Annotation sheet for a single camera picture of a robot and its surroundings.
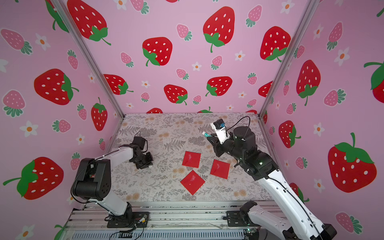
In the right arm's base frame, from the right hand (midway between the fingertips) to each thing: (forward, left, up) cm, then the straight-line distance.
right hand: (213, 134), depth 66 cm
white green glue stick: (0, +3, 0) cm, 3 cm away
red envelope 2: (+1, -6, -36) cm, 36 cm away
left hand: (+1, +37, -34) cm, 50 cm away
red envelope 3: (-10, +10, -35) cm, 37 cm away
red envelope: (+6, +12, -35) cm, 37 cm away
